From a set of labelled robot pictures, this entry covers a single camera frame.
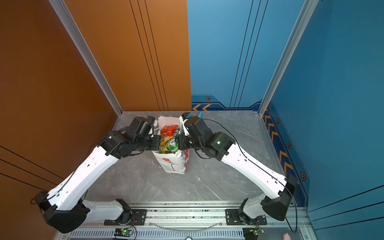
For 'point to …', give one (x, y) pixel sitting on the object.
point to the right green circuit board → (252, 233)
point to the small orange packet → (165, 138)
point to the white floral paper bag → (175, 163)
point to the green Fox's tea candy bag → (171, 147)
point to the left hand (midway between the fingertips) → (162, 140)
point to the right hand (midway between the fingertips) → (175, 139)
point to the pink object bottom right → (286, 236)
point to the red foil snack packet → (168, 130)
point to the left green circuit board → (123, 232)
